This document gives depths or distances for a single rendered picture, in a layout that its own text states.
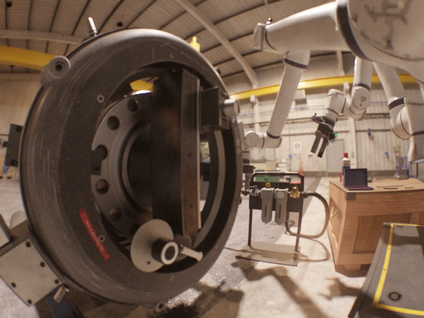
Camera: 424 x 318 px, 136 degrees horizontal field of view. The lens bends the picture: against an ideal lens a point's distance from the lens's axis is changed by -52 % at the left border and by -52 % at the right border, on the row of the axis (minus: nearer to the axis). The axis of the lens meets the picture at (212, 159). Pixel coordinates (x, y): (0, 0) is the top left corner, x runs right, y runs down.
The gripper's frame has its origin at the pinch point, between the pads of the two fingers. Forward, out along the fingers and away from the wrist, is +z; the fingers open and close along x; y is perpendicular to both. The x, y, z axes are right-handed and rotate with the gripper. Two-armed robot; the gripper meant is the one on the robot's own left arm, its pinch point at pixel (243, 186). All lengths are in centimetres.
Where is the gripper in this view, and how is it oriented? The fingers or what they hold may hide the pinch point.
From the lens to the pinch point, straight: 115.1
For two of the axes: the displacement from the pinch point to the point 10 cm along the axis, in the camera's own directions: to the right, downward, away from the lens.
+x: -5.1, 0.3, 8.6
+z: -0.1, 10.0, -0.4
